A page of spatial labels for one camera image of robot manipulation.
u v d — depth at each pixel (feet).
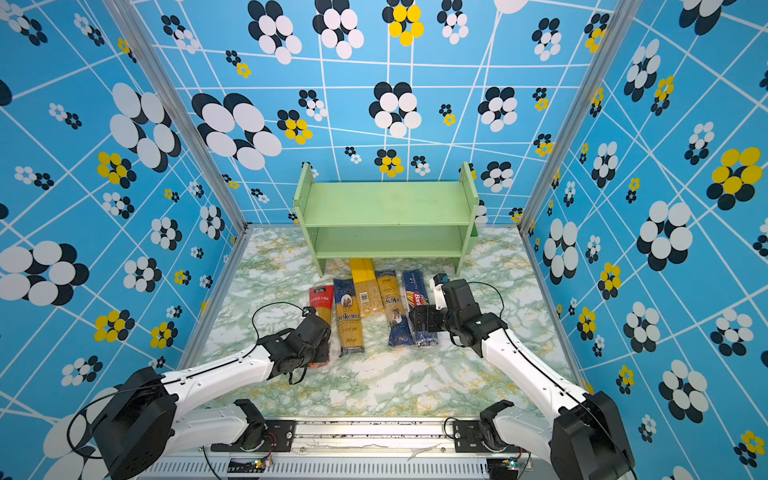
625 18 2.23
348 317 2.99
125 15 2.27
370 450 2.39
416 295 3.15
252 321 3.07
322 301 3.12
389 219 2.72
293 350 2.12
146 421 1.34
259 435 2.22
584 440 1.28
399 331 2.92
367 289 3.22
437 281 2.48
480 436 2.38
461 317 2.06
